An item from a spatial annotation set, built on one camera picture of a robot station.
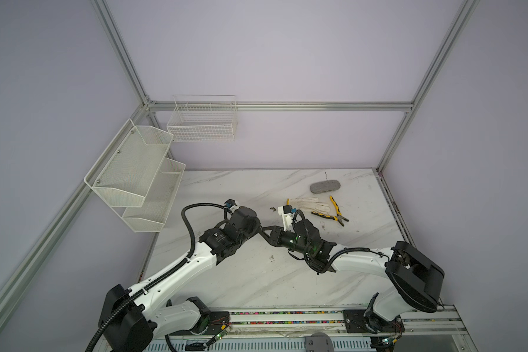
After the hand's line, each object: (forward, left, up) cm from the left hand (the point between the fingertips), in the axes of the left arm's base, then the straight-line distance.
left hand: (257, 222), depth 79 cm
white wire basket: (+44, +27, +15) cm, 54 cm away
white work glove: (+20, -24, -16) cm, 36 cm away
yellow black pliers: (+14, -38, -18) cm, 44 cm away
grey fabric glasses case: (+31, -32, -15) cm, 47 cm away
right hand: (-4, 0, 0) cm, 4 cm away
